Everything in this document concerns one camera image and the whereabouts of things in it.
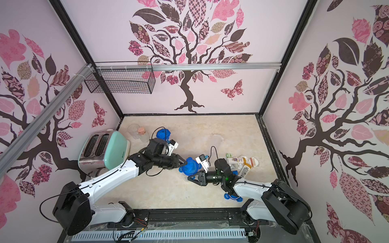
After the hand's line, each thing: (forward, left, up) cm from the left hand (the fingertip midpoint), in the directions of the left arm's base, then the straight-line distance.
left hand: (183, 167), depth 76 cm
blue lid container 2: (+24, +14, -2) cm, 28 cm away
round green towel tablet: (+14, -27, -13) cm, 32 cm away
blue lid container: (-1, -4, 0) cm, 4 cm away
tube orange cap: (+3, -36, -12) cm, 38 cm away
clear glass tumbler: (+35, +39, -10) cm, 54 cm away
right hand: (-5, -3, -2) cm, 6 cm away
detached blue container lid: (-11, -26, -13) cm, 32 cm away
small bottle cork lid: (+28, +30, -4) cm, 41 cm away
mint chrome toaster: (+9, +46, +1) cm, 46 cm away
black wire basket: (+53, +39, +20) cm, 69 cm away
